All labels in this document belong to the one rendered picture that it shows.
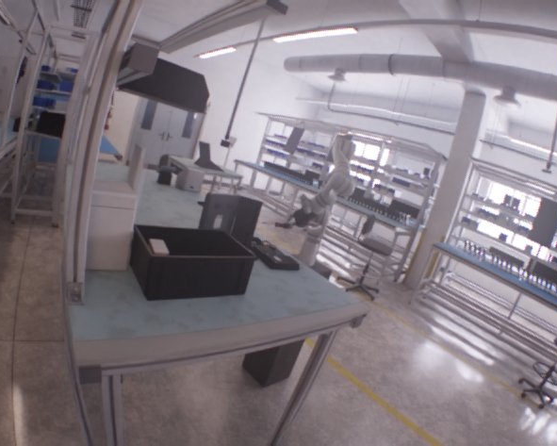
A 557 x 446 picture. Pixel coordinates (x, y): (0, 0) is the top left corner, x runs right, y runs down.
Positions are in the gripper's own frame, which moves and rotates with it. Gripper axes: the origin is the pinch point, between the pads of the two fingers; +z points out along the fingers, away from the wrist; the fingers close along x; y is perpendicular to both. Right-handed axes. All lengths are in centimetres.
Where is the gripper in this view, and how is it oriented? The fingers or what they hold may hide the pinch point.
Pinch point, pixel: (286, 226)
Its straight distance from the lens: 139.3
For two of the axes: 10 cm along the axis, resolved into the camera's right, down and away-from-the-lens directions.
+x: -2.2, -8.7, 4.5
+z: -5.6, 4.9, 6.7
